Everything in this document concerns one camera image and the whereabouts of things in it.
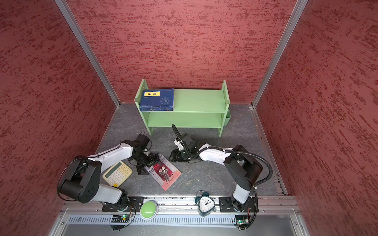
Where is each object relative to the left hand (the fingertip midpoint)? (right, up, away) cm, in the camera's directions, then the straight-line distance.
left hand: (156, 170), depth 84 cm
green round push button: (0, -15, -13) cm, 20 cm away
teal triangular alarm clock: (+29, -12, -13) cm, 33 cm away
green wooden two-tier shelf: (+22, +36, -3) cm, 42 cm away
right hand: (+10, +5, -1) cm, 11 cm away
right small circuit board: (+46, -20, -14) cm, 52 cm away
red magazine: (+5, -2, +1) cm, 5 cm away
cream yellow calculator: (-22, -2, -2) cm, 22 cm away
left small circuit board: (-16, -20, -12) cm, 28 cm away
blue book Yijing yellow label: (+2, +41, -4) cm, 41 cm away
